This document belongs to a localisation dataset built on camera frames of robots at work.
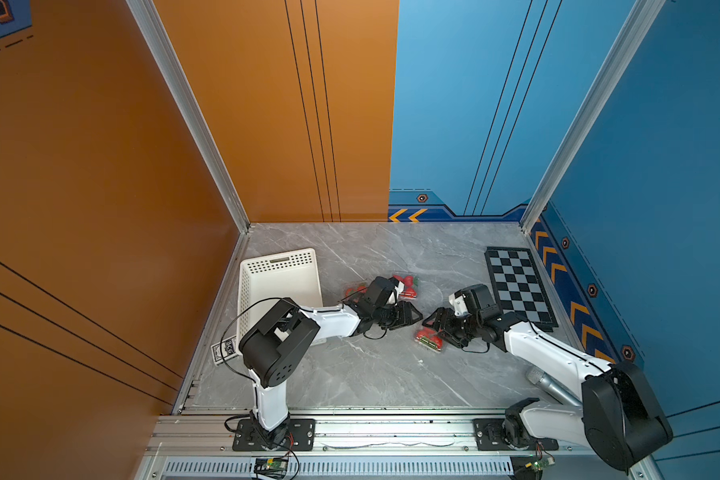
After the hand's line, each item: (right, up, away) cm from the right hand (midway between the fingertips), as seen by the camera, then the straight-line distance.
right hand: (429, 327), depth 85 cm
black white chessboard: (+32, +10, +12) cm, 36 cm away
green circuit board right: (+22, -28, -15) cm, 39 cm away
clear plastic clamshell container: (-3, +11, +15) cm, 19 cm away
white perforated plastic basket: (-53, +12, +17) cm, 57 cm away
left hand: (-2, +3, +3) cm, 4 cm away
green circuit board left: (-41, -29, -13) cm, 52 cm away
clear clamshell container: (0, -3, +2) cm, 4 cm away
